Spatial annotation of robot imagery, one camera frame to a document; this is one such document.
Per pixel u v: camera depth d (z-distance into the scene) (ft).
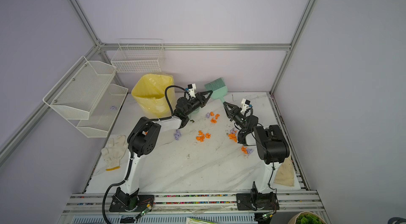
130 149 1.82
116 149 2.98
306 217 2.04
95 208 2.41
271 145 1.71
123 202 2.10
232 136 3.14
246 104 2.78
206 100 2.80
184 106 2.51
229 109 2.76
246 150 2.97
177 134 3.12
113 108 3.05
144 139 1.92
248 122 2.35
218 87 2.96
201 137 3.13
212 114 3.53
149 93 3.39
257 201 2.21
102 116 3.03
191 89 2.87
